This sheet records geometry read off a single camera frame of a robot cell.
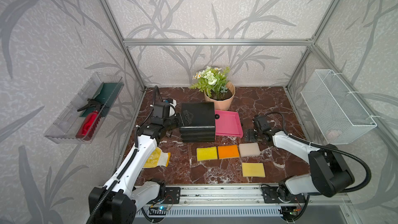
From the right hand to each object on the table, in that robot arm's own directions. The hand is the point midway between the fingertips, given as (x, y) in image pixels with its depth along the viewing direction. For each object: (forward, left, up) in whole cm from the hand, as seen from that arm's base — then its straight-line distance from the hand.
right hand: (252, 133), depth 92 cm
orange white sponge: (-10, +4, -1) cm, 10 cm away
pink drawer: (+7, +14, 0) cm, 16 cm away
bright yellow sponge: (-11, +28, -2) cm, 30 cm away
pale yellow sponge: (-20, +3, -2) cm, 20 cm away
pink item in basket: (-11, -31, +18) cm, 38 cm away
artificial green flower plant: (+17, +23, +27) cm, 40 cm away
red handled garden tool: (-14, +72, +33) cm, 81 cm away
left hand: (0, +38, +18) cm, 42 cm away
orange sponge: (-10, +15, -2) cm, 18 cm away
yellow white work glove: (-14, +55, -2) cm, 57 cm away
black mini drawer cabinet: (-4, +30, +14) cm, 33 cm away
